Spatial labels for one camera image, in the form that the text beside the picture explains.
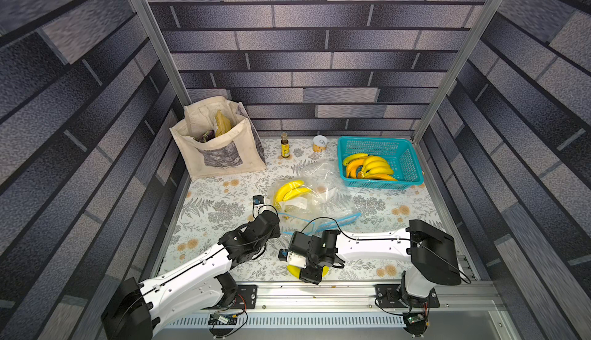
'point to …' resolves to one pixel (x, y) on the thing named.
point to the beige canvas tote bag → (238, 150)
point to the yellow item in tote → (223, 124)
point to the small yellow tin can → (319, 144)
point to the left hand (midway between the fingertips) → (277, 218)
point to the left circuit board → (222, 318)
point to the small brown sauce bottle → (285, 145)
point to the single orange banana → (352, 167)
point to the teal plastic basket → (400, 152)
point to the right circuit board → (415, 318)
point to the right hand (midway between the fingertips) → (303, 268)
